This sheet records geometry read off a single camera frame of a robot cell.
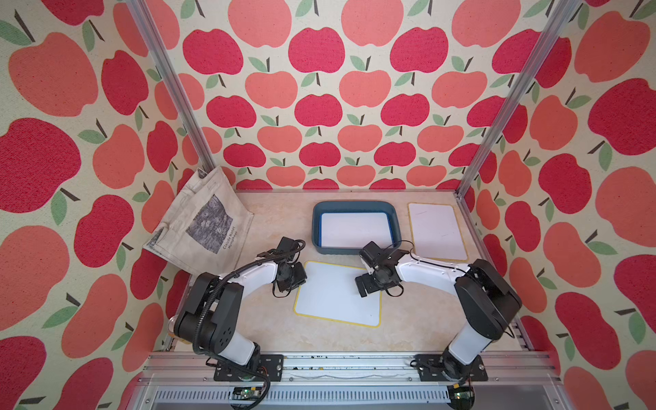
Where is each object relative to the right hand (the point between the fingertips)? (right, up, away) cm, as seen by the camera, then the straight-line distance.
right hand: (370, 290), depth 91 cm
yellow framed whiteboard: (+32, +20, +17) cm, 41 cm away
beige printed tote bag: (-59, +23, -2) cm, 63 cm away
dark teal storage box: (+11, +31, +17) cm, 37 cm away
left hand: (-23, +2, 0) cm, 23 cm away
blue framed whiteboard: (-5, +21, +13) cm, 25 cm away
